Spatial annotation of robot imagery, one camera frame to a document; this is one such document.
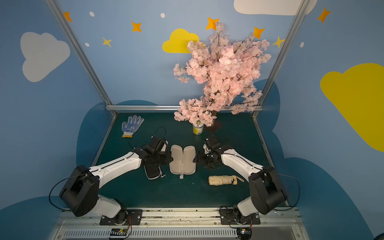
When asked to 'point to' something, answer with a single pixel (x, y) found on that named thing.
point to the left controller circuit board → (119, 232)
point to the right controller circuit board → (245, 234)
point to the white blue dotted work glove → (133, 124)
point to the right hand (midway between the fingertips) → (200, 160)
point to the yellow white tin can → (198, 128)
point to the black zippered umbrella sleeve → (153, 173)
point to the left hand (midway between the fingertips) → (175, 157)
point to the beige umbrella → (223, 180)
